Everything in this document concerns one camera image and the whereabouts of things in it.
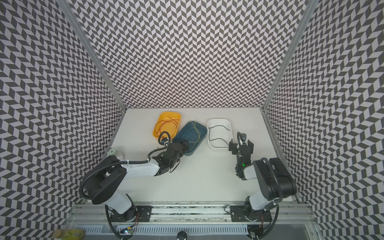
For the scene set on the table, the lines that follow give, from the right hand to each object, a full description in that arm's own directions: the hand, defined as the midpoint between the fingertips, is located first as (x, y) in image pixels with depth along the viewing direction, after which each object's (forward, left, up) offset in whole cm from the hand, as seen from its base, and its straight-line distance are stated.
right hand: (243, 140), depth 91 cm
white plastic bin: (+9, +13, -6) cm, 17 cm away
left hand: (-2, +35, +1) cm, 35 cm away
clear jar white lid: (-8, +76, +5) cm, 76 cm away
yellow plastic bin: (+20, +51, -4) cm, 55 cm away
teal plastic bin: (+11, +31, -7) cm, 34 cm away
